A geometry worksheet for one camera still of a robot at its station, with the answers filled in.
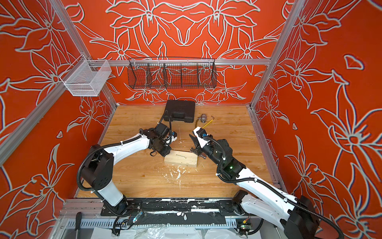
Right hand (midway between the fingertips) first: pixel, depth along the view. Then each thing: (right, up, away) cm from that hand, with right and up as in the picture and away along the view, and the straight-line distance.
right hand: (192, 130), depth 70 cm
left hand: (-14, -13, +20) cm, 28 cm away
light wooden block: (-6, -18, +18) cm, 26 cm away
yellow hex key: (+12, +2, +37) cm, 39 cm away
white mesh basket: (-67, +32, +22) cm, 78 cm away
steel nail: (-7, -17, +18) cm, 26 cm away
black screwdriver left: (-55, -44, 0) cm, 70 cm away
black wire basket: (-13, +37, +28) cm, 48 cm away
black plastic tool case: (-8, +12, +40) cm, 43 cm away
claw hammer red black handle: (+2, -7, -8) cm, 11 cm away
